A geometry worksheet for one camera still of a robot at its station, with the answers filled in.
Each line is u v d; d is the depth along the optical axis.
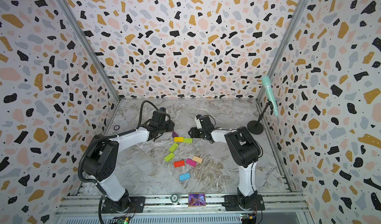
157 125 0.73
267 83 0.82
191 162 0.88
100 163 0.47
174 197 0.70
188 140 0.98
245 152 0.53
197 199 0.75
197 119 0.94
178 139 0.98
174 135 0.97
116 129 1.03
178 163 0.88
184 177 0.83
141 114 0.69
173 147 0.94
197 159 0.90
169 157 0.90
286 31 0.86
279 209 0.74
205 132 0.80
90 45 0.88
